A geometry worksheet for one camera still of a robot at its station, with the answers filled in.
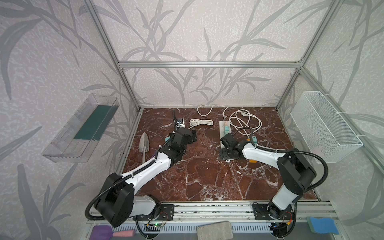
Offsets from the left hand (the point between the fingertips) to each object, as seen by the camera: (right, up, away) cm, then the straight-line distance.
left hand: (188, 125), depth 84 cm
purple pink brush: (-37, -49, -16) cm, 63 cm away
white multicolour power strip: (+23, -3, +15) cm, 28 cm away
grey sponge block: (+16, -47, -18) cm, 53 cm away
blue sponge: (+66, -47, -14) cm, 82 cm away
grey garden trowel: (-31, -14, +14) cm, 37 cm away
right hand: (+24, -15, +9) cm, 30 cm away
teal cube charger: (+41, -9, +9) cm, 43 cm away
